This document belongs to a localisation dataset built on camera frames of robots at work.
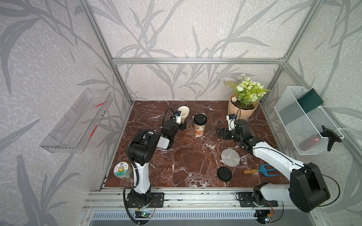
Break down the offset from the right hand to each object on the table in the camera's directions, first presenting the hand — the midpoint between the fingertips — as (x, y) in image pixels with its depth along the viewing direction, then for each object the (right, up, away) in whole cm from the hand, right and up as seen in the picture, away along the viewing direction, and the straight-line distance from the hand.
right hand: (221, 128), depth 87 cm
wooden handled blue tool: (+23, -24, -5) cm, 34 cm away
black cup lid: (-13, +6, 0) cm, 14 cm away
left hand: (-24, +8, +8) cm, 27 cm away
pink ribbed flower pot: (+18, +10, +12) cm, 23 cm away
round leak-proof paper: (+6, -19, +2) cm, 20 cm away
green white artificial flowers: (+15, +23, -3) cm, 27 cm away
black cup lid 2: (0, -26, -5) cm, 27 cm away
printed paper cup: (-14, -2, +4) cm, 14 cm away
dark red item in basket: (+35, -4, -23) cm, 42 cm away
